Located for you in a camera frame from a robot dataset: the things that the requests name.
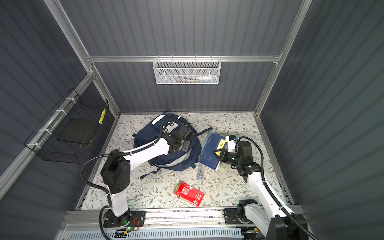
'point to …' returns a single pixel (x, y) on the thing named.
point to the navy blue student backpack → (150, 130)
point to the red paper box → (188, 194)
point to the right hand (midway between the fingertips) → (216, 153)
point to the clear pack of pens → (200, 168)
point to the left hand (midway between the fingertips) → (183, 141)
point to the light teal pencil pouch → (214, 131)
